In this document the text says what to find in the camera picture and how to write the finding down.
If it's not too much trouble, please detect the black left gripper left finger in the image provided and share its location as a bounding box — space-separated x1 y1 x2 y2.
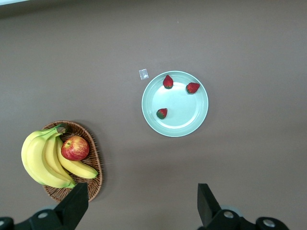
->
0 183 89 230

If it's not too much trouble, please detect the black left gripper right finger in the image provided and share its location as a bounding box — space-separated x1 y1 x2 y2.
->
198 183 288 230

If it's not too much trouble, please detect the red strawberry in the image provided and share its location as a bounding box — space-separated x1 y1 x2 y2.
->
156 108 168 120
163 74 174 90
186 82 201 95

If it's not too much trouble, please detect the pale green round plate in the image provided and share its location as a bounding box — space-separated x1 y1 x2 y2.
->
141 70 209 138

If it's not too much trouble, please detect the brown table cover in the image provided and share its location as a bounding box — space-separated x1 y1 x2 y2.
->
0 0 307 230

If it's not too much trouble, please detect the brown wicker basket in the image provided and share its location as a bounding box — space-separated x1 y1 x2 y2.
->
42 120 103 203

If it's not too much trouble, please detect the red yellow apple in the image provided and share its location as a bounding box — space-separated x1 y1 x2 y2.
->
60 136 90 161

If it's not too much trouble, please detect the yellow banana bunch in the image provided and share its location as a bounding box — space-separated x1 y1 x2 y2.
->
21 124 99 189

